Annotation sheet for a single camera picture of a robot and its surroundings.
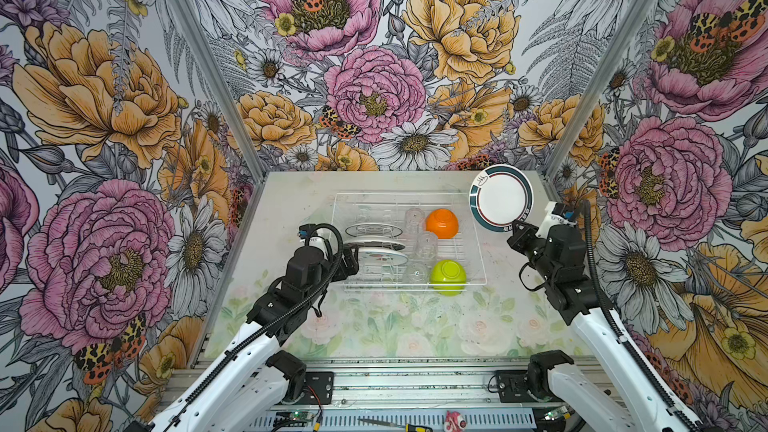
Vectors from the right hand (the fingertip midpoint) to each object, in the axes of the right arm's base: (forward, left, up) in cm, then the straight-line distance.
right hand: (510, 229), depth 78 cm
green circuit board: (-36, +52, -22) cm, 67 cm away
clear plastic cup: (+12, +23, -12) cm, 29 cm away
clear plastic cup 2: (+3, +20, -11) cm, 23 cm away
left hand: (-4, +43, -5) cm, 43 cm away
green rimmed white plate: (+7, +2, +5) cm, 9 cm away
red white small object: (-38, +18, -18) cm, 46 cm away
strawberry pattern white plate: (+2, +30, -9) cm, 31 cm away
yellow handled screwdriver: (-38, +28, -22) cm, 52 cm away
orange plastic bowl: (+15, +13, -16) cm, 26 cm away
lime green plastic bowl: (-3, +14, -16) cm, 21 cm away
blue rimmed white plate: (+1, +33, -14) cm, 36 cm away
